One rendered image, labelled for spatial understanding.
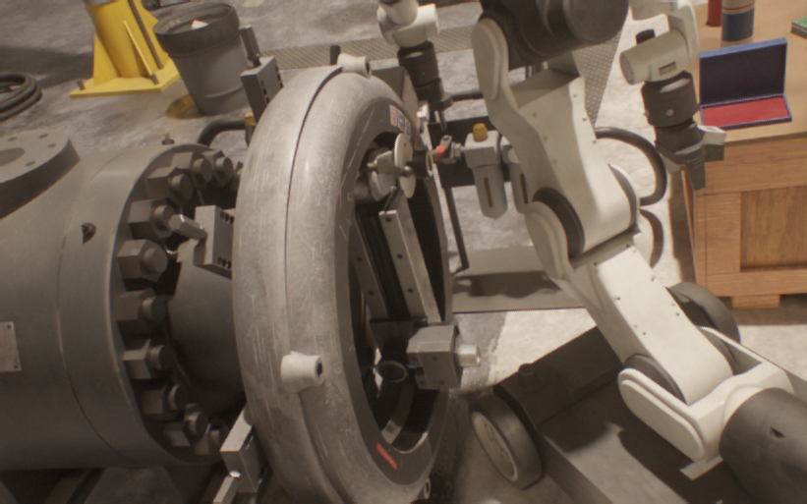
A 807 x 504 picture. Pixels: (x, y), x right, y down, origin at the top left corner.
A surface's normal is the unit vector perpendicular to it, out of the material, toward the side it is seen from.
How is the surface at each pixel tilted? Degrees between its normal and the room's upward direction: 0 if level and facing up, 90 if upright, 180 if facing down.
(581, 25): 70
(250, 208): 35
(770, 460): 58
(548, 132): 63
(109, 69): 90
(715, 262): 90
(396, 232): 92
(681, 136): 83
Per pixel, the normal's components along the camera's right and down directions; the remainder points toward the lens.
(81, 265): -0.32, -0.25
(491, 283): -0.24, -0.80
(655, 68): 0.14, 0.43
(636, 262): 0.12, -0.33
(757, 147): -0.21, 0.60
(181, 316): -0.36, 0.15
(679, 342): 0.00, -0.53
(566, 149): 0.31, 0.00
